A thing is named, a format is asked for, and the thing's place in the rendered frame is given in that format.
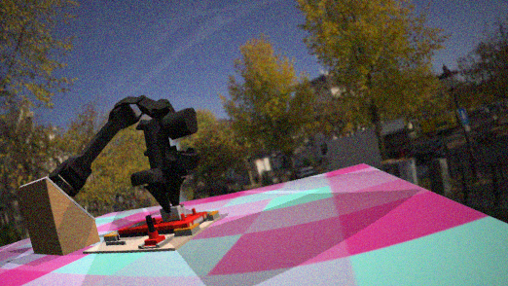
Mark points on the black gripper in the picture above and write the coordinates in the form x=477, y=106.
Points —
x=164, y=185

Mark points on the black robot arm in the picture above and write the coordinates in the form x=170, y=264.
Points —
x=165, y=123

